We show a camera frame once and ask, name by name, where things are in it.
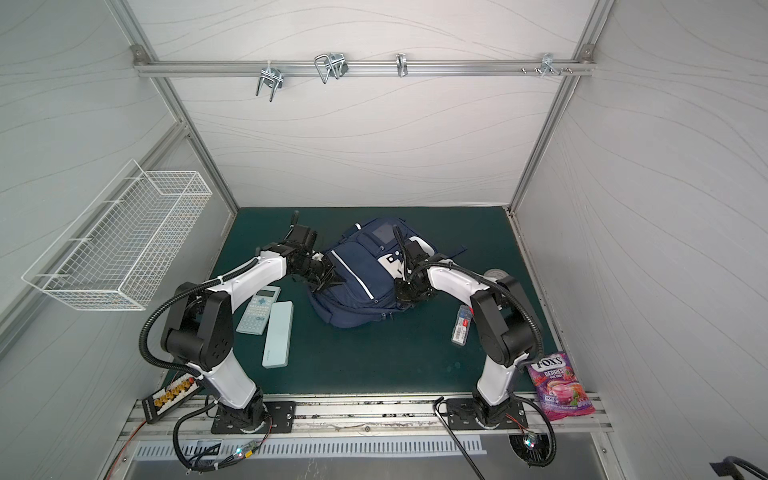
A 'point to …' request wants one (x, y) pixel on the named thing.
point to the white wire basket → (120, 249)
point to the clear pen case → (461, 329)
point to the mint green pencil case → (277, 344)
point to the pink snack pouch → (560, 393)
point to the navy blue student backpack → (367, 294)
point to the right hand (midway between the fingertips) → (402, 292)
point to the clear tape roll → (496, 273)
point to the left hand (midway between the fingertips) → (352, 274)
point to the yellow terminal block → (162, 401)
